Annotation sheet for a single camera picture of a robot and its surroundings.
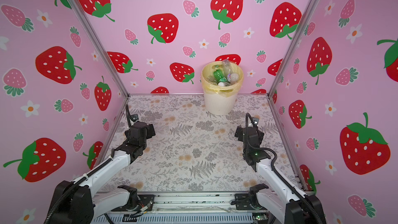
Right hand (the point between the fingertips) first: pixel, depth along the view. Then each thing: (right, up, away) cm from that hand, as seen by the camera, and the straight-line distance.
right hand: (248, 127), depth 84 cm
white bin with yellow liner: (-14, +15, +12) cm, 24 cm away
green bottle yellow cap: (-14, +31, +18) cm, 39 cm away
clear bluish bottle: (-10, +39, +18) cm, 44 cm away
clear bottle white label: (-13, +24, +4) cm, 28 cm away
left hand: (-59, 0, +2) cm, 59 cm away
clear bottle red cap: (-5, +30, +14) cm, 34 cm away
